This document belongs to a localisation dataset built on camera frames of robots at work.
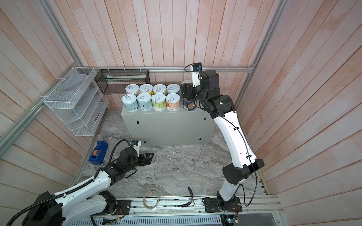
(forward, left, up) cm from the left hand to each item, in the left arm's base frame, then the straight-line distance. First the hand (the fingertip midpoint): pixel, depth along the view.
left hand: (148, 157), depth 84 cm
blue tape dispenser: (+2, +32, -2) cm, 32 cm away
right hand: (+20, -23, +39) cm, 49 cm away
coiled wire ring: (-26, -5, -8) cm, 27 cm away
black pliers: (-21, -27, -8) cm, 35 cm away
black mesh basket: (+53, +30, +17) cm, 63 cm away
